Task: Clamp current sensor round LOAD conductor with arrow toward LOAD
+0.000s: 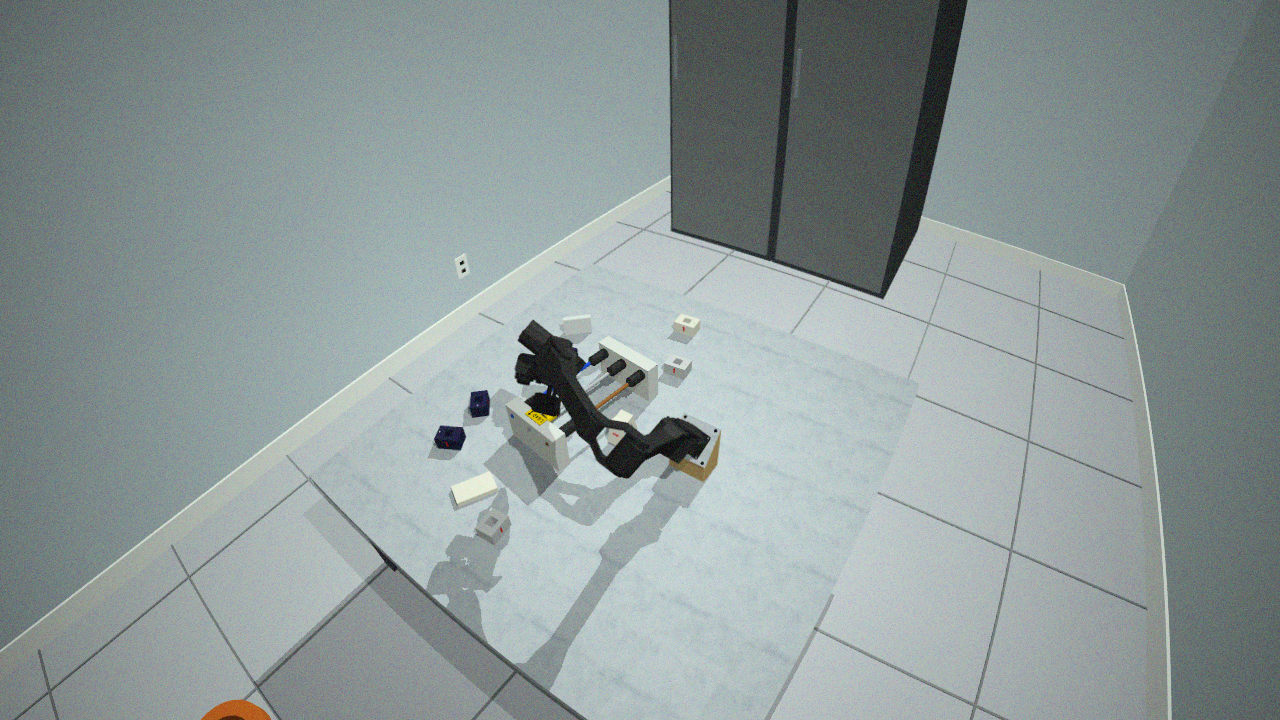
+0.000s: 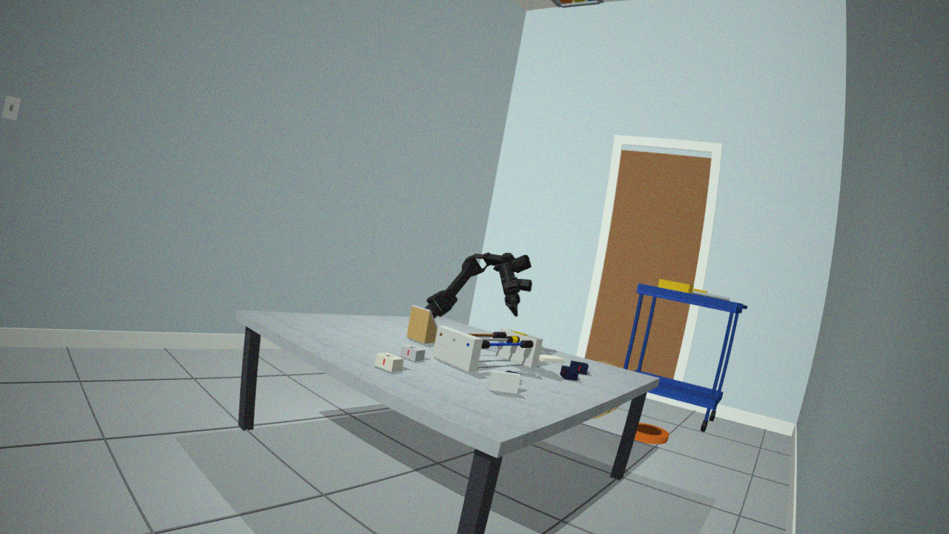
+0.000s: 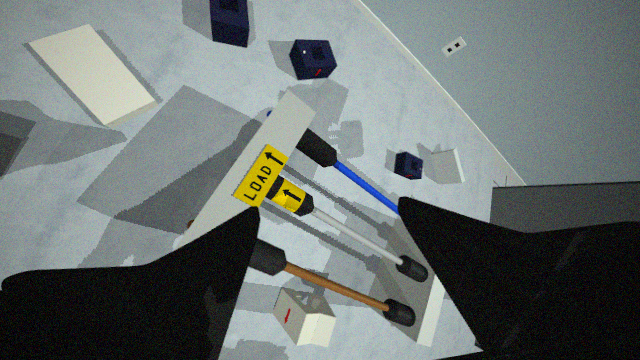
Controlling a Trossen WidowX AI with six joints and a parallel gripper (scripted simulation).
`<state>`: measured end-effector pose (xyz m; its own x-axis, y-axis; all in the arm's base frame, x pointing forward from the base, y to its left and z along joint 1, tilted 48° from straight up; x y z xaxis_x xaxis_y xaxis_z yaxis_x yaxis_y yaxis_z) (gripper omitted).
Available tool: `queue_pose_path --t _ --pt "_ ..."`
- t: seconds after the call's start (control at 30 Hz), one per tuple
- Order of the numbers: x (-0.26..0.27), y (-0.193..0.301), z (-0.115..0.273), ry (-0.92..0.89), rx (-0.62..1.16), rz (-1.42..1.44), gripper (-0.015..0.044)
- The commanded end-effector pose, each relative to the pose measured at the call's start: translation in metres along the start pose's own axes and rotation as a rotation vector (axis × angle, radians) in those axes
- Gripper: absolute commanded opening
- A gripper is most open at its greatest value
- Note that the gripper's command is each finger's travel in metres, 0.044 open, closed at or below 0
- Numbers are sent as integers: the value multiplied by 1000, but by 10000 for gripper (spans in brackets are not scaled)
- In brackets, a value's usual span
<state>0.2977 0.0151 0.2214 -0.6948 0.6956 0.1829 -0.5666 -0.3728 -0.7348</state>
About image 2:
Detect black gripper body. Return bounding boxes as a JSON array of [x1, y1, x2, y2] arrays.
[[501, 274, 520, 303]]

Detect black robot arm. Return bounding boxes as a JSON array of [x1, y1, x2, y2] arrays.
[[425, 252, 532, 319]]

